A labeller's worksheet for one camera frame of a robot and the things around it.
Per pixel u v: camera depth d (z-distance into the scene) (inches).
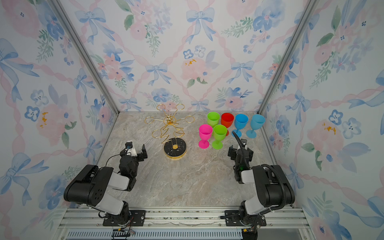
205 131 35.5
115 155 28.4
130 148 29.9
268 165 19.8
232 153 33.3
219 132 35.2
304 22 28.8
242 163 28.0
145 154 33.2
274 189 17.5
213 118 38.5
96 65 36.6
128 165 27.0
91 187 17.7
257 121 36.9
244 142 30.9
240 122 37.5
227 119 37.6
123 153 32.7
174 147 38.5
